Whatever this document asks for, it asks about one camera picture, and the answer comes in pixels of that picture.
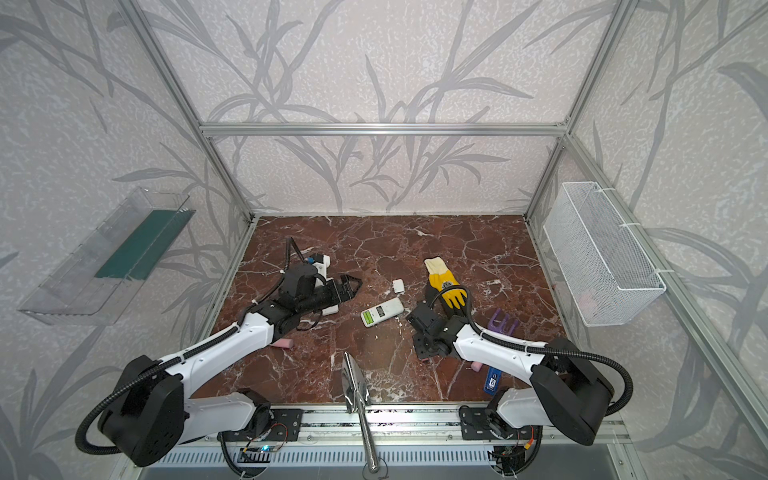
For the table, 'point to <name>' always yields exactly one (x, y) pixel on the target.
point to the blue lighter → (492, 381)
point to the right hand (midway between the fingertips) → (423, 334)
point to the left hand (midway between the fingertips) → (357, 277)
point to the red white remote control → (380, 312)
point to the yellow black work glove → (443, 287)
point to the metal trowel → (357, 396)
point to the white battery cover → (398, 286)
